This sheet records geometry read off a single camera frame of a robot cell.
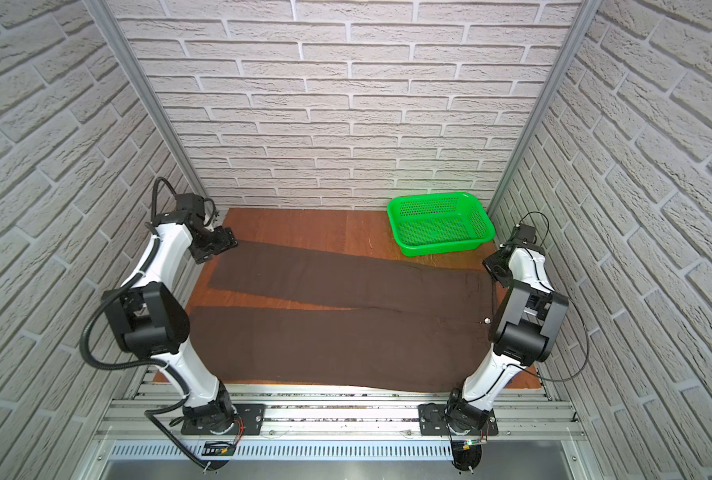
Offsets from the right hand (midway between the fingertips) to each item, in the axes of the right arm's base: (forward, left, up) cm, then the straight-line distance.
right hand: (492, 266), depth 93 cm
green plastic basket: (+28, +9, -9) cm, 31 cm away
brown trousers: (-8, +62, -9) cm, 63 cm away
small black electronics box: (-40, +81, -12) cm, 91 cm away
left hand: (+11, +83, +7) cm, 84 cm away
